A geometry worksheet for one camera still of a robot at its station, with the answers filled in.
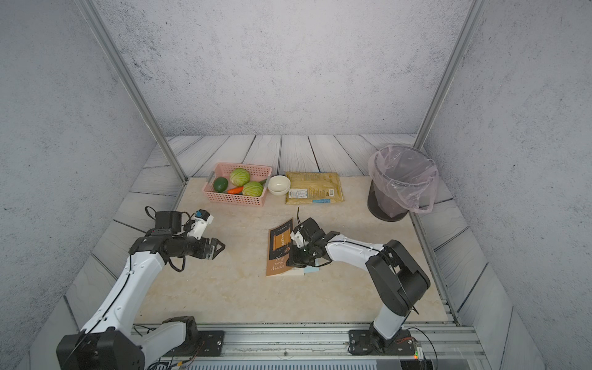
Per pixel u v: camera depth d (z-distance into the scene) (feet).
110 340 1.24
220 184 3.69
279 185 3.76
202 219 2.38
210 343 2.39
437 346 2.37
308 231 2.34
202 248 2.30
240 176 3.73
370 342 2.11
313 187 3.76
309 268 2.63
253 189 3.52
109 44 2.50
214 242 2.38
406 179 3.25
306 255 2.47
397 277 1.54
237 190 3.71
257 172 3.89
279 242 3.07
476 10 2.30
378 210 3.45
